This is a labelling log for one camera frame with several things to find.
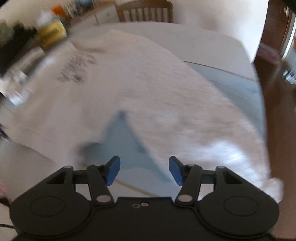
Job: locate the blue printed tablecloth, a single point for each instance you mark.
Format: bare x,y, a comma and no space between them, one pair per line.
231,81

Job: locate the white sideboard with drawers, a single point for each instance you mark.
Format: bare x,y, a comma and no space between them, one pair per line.
103,13

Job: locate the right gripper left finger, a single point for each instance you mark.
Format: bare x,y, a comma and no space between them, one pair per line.
112,170

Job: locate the wooden chair at table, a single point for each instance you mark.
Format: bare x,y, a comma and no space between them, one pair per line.
145,11

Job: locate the white knit sweater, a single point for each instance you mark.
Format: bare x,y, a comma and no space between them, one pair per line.
122,94

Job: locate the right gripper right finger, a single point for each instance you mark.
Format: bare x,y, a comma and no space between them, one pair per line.
177,169

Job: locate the yellow tissue box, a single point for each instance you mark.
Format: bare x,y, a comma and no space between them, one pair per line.
51,34

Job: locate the stack of folded clothes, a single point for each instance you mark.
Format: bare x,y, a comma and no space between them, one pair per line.
20,54

